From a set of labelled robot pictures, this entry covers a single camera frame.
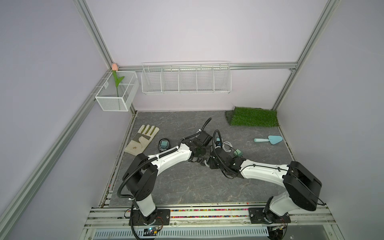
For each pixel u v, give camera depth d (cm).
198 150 63
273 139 103
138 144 102
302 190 43
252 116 113
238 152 96
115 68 89
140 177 45
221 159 65
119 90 89
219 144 77
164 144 97
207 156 79
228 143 99
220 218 74
